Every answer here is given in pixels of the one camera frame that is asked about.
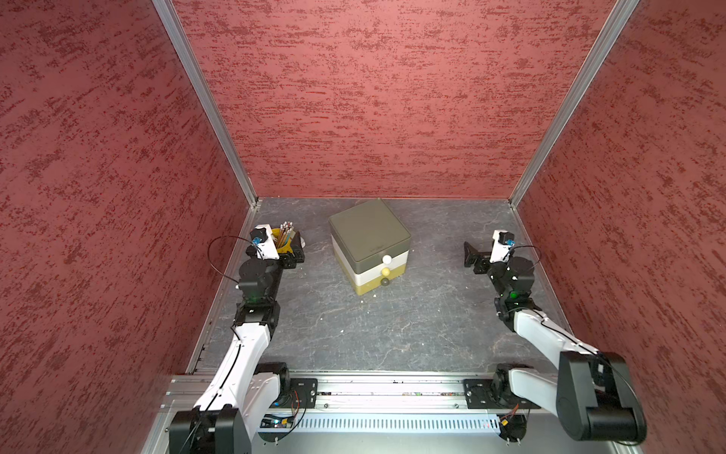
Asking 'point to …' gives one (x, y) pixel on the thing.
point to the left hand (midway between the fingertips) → (283, 239)
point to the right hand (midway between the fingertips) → (477, 245)
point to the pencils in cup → (286, 233)
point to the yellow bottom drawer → (371, 286)
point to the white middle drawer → (368, 274)
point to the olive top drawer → (367, 253)
